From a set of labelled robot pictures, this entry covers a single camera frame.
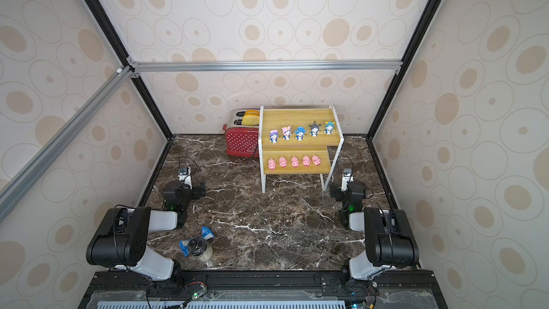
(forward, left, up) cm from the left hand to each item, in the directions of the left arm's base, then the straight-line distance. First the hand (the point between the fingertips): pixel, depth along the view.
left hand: (196, 176), depth 93 cm
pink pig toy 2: (+1, -43, +10) cm, 44 cm away
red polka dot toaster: (+19, -19, +8) cm, 28 cm away
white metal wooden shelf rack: (-2, -43, +25) cm, 50 cm away
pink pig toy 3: (+1, -47, +10) cm, 48 cm away
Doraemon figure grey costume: (+2, -48, +28) cm, 56 cm away
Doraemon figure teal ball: (+2, -54, +28) cm, 60 cm away
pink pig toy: (0, -33, +10) cm, 35 cm away
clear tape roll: (-31, -10, +3) cm, 32 cm away
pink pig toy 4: (+2, -51, +10) cm, 52 cm away
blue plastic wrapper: (-27, -1, -6) cm, 27 cm away
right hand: (-1, -66, -1) cm, 66 cm away
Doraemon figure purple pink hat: (-2, -34, +28) cm, 44 cm away
